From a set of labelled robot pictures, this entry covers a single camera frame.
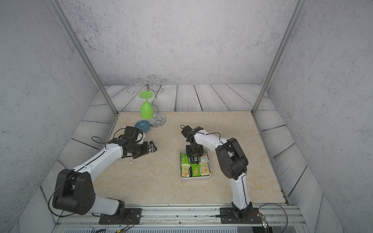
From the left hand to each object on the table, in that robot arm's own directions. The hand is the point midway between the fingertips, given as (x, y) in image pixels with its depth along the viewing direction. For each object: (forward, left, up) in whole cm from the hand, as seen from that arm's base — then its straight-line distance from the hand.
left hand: (153, 150), depth 87 cm
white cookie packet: (-3, -30, -6) cm, 31 cm away
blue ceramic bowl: (+25, +12, -6) cm, 29 cm away
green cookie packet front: (-10, -25, -7) cm, 28 cm away
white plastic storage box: (-14, -29, -8) cm, 33 cm away
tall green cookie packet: (-3, -18, -7) cm, 20 cm away
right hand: (-1, -24, -7) cm, 25 cm away
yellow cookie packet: (-10, -19, -7) cm, 22 cm away
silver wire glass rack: (+36, +3, +22) cm, 42 cm away
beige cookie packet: (-9, -30, -7) cm, 32 cm away
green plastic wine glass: (+20, +4, +15) cm, 26 cm away
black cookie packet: (-4, -25, -5) cm, 26 cm away
